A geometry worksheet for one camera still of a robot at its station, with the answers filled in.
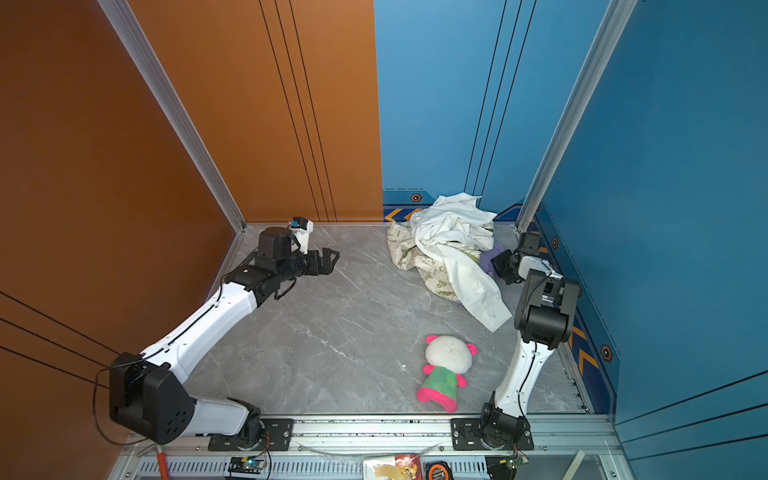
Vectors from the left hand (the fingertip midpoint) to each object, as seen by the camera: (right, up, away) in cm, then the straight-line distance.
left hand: (327, 250), depth 82 cm
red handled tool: (-34, -51, -14) cm, 63 cm away
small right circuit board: (+46, -50, -12) cm, 69 cm away
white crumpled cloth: (+40, +8, +20) cm, 45 cm away
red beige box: (+22, -48, -16) cm, 55 cm away
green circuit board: (-16, -51, -11) cm, 55 cm away
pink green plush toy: (+33, -29, -3) cm, 44 cm away
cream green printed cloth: (+24, -1, +24) cm, 33 cm away
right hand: (+53, -4, +22) cm, 58 cm away
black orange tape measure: (+29, -50, -15) cm, 59 cm away
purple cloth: (+50, -2, +19) cm, 54 cm away
